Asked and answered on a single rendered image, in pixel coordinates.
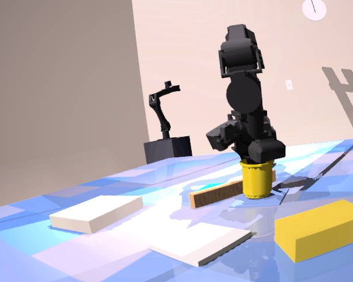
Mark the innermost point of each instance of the yellow cup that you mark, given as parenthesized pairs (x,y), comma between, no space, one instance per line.
(257,179)

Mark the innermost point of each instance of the light wooden plank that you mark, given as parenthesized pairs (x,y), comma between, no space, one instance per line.
(219,192)

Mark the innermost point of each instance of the yellow rectangular block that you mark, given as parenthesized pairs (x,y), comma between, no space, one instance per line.
(316,231)

